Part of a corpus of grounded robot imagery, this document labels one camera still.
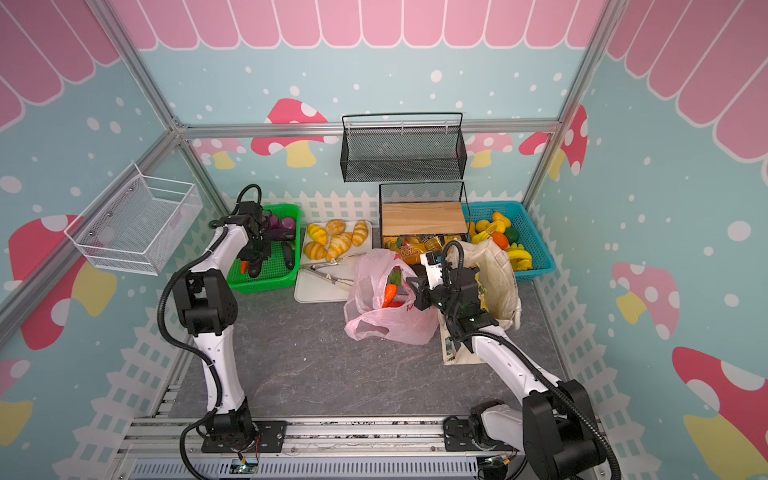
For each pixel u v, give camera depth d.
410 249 1.03
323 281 1.03
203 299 0.59
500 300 0.84
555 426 0.41
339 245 1.09
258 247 0.80
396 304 0.94
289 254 1.09
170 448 0.75
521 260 0.97
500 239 1.09
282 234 1.11
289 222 1.15
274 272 1.06
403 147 0.94
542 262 1.00
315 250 1.09
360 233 1.16
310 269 1.05
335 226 1.16
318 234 1.16
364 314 0.73
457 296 0.62
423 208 1.06
